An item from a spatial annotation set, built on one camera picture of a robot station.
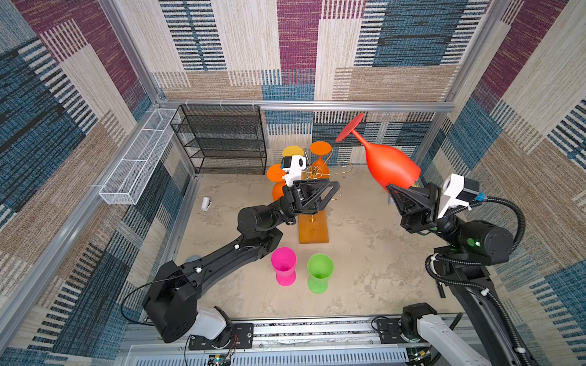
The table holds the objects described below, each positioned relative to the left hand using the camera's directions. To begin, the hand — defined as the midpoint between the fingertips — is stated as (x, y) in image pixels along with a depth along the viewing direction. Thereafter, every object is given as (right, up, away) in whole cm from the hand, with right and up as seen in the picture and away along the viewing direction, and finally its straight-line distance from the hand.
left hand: (330, 193), depth 47 cm
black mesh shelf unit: (-42, +25, +65) cm, 81 cm away
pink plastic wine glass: (-11, -23, +30) cm, 39 cm away
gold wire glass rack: (0, -15, +50) cm, 52 cm away
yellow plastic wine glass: (-8, +15, +34) cm, 38 cm away
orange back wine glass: (+2, +8, +39) cm, 39 cm away
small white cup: (-47, -5, +57) cm, 74 cm away
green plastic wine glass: (+1, -25, +31) cm, 40 cm away
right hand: (+12, +1, +3) cm, 13 cm away
